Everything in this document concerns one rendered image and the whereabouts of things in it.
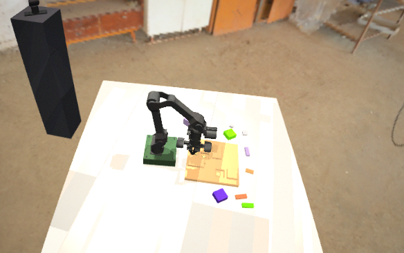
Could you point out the purple square block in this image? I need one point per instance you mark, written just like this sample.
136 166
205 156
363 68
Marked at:
220 195

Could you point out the purple cube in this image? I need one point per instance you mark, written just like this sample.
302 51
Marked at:
185 122

